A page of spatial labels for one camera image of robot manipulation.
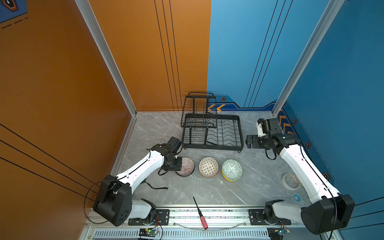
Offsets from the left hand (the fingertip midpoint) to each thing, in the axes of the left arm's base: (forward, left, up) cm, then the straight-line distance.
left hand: (178, 166), depth 84 cm
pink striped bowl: (+1, -5, -4) cm, 6 cm away
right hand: (+9, -41, +13) cm, 44 cm away
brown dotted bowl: (+2, -18, -4) cm, 18 cm away
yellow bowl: (-4, -25, -1) cm, 26 cm away
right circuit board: (-30, -49, -7) cm, 58 cm away
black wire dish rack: (+17, -13, +14) cm, 26 cm away
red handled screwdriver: (-24, -13, -6) cm, 28 cm away
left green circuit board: (-30, +13, -8) cm, 34 cm away
